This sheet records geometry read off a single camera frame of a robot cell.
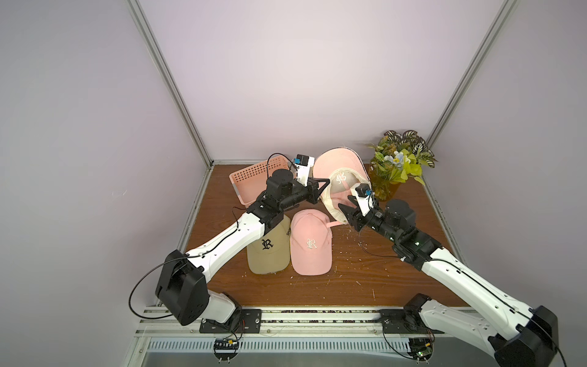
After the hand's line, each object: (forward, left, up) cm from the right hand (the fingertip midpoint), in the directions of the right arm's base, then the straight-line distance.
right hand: (347, 196), depth 71 cm
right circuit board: (-37, -23, -31) cm, 53 cm away
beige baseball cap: (-9, +27, -26) cm, 39 cm away
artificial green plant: (+23, -23, -5) cm, 33 cm away
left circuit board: (-39, +39, -31) cm, 63 cm away
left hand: (+3, +5, +3) cm, 7 cm away
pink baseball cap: (-7, +12, -21) cm, 25 cm away
